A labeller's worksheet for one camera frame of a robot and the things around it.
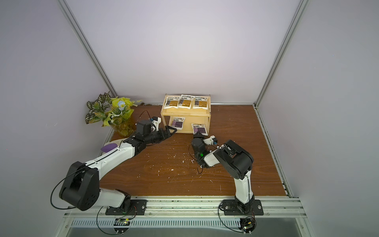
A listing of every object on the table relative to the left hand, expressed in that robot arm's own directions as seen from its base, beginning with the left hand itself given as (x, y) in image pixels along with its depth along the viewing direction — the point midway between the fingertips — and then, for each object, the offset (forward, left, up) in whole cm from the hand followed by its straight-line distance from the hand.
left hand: (174, 132), depth 83 cm
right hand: (+7, -12, -6) cm, 15 cm away
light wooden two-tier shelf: (+10, -8, +4) cm, 13 cm away
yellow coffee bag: (+19, -7, +6) cm, 21 cm away
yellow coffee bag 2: (+20, +3, +5) cm, 21 cm away
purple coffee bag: (+17, +1, -14) cm, 22 cm away
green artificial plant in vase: (+12, +38, +4) cm, 40 cm away
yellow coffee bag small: (+20, -16, +5) cm, 26 cm away
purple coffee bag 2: (+10, -16, -10) cm, 21 cm away
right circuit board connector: (-42, -38, -19) cm, 60 cm away
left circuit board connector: (-43, +24, -20) cm, 53 cm away
